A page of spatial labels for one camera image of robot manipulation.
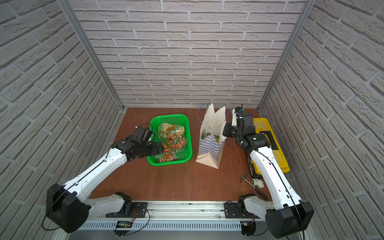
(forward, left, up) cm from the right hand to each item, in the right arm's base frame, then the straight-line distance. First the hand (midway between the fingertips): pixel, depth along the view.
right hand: (228, 126), depth 76 cm
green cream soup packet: (-1, +31, -23) cm, 38 cm away
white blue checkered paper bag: (-5, +9, -4) cm, 11 cm away
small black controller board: (-37, +55, -28) cm, 72 cm away
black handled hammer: (-19, -9, -25) cm, 33 cm away
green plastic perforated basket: (+18, +25, -19) cm, 36 cm away
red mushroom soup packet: (+5, +32, -23) cm, 40 cm away
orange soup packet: (+15, +37, -22) cm, 46 cm away
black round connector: (-42, -6, -27) cm, 50 cm away
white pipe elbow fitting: (-23, -16, -24) cm, 37 cm away
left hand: (-3, +40, -11) cm, 42 cm away
